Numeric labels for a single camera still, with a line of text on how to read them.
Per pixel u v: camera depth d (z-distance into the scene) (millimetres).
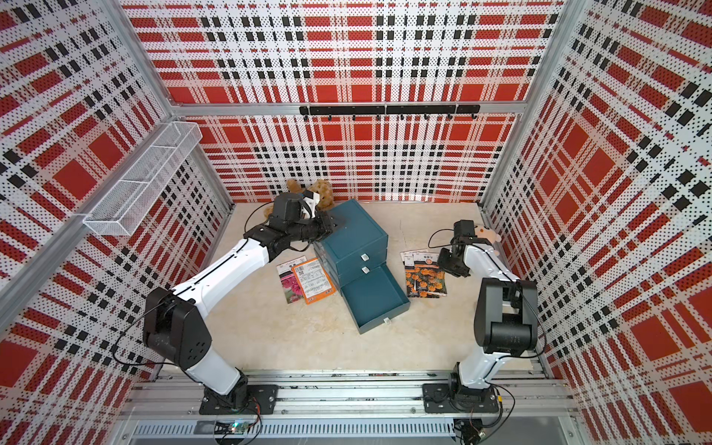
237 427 692
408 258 1037
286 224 640
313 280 978
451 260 840
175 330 434
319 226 733
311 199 763
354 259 784
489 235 1021
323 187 1149
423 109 886
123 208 699
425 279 961
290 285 961
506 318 471
